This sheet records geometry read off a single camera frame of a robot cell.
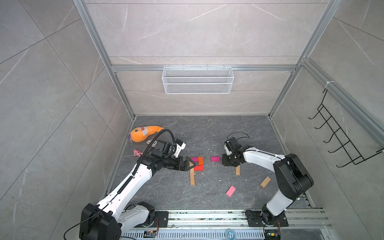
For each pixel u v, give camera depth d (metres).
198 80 1.01
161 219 0.73
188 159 0.67
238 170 0.90
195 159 0.95
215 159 0.95
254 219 0.73
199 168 0.92
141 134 0.98
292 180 0.46
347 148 0.65
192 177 0.87
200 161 0.93
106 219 0.37
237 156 0.69
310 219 0.75
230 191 0.82
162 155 0.60
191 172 0.88
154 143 0.57
